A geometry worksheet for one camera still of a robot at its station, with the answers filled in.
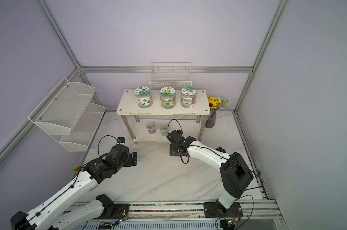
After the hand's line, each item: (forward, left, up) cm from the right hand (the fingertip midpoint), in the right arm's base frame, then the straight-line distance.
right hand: (178, 152), depth 88 cm
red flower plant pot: (-14, +52, +9) cm, 55 cm away
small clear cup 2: (+15, +9, +5) cm, 18 cm away
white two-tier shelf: (+8, +12, +27) cm, 30 cm away
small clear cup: (+17, +18, +4) cm, 24 cm away
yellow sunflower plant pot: (+25, -25, +18) cm, 39 cm away
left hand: (-6, +28, +7) cm, 30 cm away
